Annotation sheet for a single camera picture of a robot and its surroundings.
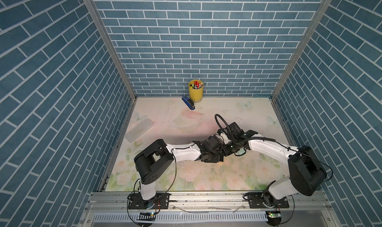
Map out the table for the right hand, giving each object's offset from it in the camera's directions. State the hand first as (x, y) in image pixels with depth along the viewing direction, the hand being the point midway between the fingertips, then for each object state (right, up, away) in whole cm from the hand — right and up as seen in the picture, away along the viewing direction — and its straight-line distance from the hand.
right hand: (221, 152), depth 86 cm
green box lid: (+8, +4, -14) cm, 17 cm away
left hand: (0, -5, 0) cm, 5 cm away
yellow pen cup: (-16, +40, +22) cm, 48 cm away
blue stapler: (-21, +30, +26) cm, 45 cm away
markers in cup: (-16, +44, +26) cm, 53 cm away
